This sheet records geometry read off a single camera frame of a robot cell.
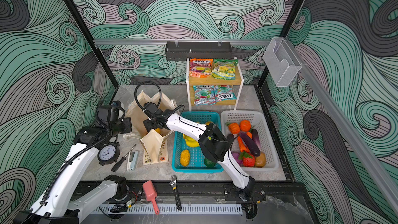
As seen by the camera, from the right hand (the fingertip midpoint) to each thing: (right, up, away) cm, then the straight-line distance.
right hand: (150, 123), depth 87 cm
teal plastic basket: (+23, -19, -4) cm, 30 cm away
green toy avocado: (+33, -20, -9) cm, 40 cm away
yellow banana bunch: (+24, -10, -1) cm, 26 cm away
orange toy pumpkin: (+49, -3, +3) cm, 50 cm away
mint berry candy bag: (+31, +16, +3) cm, 36 cm away
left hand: (-7, +3, -12) cm, 14 cm away
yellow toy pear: (+10, +1, -21) cm, 23 cm away
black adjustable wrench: (+15, -29, -11) cm, 34 cm away
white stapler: (-8, -18, -5) cm, 21 cm away
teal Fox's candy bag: (+44, +18, +5) cm, 48 cm away
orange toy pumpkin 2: (+56, -2, +3) cm, 56 cm away
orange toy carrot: (+52, -12, -6) cm, 54 cm away
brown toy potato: (+60, -18, -9) cm, 63 cm away
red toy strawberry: (+53, -17, -11) cm, 57 cm away
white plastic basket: (+64, 0, +5) cm, 64 cm away
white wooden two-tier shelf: (+33, +23, -9) cm, 42 cm away
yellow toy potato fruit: (+21, -17, -7) cm, 28 cm away
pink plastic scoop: (+5, -31, -16) cm, 35 cm away
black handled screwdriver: (-15, -20, -4) cm, 25 cm away
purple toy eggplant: (+57, -11, -2) cm, 58 cm away
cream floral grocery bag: (+5, -10, -9) cm, 15 cm away
